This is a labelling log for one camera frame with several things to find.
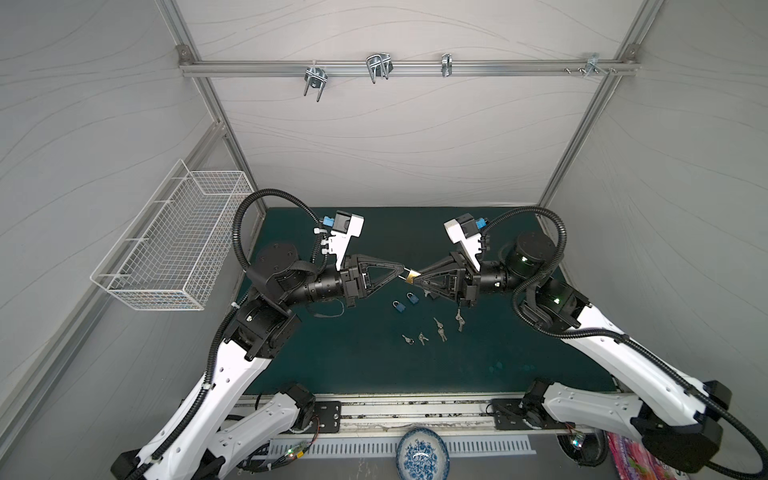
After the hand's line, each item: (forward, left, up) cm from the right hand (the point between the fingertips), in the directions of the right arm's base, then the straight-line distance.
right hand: (419, 272), depth 50 cm
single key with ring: (+4, +1, -43) cm, 43 cm away
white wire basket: (+10, +57, -11) cm, 59 cm away
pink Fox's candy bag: (-21, -51, -42) cm, 69 cm away
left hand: (0, +2, +1) cm, 3 cm away
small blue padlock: (+15, +4, -43) cm, 46 cm away
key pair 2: (+8, -8, -44) cm, 45 cm away
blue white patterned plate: (-23, -3, -43) cm, 48 cm away
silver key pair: (+12, -15, -44) cm, 48 cm away
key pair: (+5, -3, -44) cm, 44 cm away
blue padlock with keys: (+17, 0, -42) cm, 45 cm away
